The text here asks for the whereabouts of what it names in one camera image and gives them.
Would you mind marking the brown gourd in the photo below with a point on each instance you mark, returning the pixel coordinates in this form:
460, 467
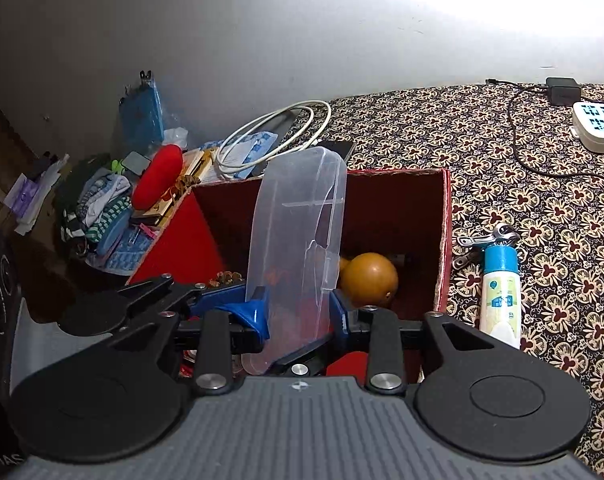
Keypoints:
369, 277

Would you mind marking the small grey device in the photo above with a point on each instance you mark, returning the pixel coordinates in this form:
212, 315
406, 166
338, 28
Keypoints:
136, 161

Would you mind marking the floral patterned cloth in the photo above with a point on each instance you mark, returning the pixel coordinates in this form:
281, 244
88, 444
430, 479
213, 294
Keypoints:
556, 210

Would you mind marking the clear plastic container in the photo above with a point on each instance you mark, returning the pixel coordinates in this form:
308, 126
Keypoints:
297, 210

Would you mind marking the black charger adapter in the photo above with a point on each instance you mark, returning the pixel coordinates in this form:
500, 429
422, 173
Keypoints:
563, 91

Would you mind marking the blue packet in clear bag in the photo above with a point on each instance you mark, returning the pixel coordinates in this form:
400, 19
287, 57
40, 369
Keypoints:
142, 115

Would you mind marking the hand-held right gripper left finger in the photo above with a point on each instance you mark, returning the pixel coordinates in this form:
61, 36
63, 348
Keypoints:
252, 312

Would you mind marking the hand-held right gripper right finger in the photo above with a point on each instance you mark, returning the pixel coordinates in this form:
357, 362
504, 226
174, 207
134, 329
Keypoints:
341, 315

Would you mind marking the black phone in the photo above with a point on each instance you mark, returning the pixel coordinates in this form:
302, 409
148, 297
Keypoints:
339, 151

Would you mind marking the blue checkered cloth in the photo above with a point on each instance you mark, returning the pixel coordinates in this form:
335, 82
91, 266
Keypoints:
132, 252

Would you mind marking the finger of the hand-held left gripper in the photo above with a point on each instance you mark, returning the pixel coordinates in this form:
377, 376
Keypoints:
302, 357
222, 296

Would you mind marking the pile of folded cloths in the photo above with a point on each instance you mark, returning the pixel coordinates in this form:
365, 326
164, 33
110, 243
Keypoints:
94, 205

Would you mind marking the small pine cone with raffia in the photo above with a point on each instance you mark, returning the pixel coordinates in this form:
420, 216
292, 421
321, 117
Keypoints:
184, 180

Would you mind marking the white paper sheets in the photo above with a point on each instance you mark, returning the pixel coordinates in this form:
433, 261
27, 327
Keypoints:
32, 195

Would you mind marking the red cardboard box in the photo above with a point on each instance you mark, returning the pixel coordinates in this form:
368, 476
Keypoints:
182, 255

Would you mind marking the white power strip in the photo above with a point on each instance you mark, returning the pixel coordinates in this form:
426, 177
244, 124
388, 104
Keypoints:
599, 127

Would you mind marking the white bottle with blue cap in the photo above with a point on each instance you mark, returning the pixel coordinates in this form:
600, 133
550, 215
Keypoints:
500, 300

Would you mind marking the pink clothespin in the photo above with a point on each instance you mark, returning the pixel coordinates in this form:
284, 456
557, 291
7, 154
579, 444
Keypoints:
148, 232

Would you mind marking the blue and white paper packet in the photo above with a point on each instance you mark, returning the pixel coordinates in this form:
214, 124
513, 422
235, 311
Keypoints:
252, 152

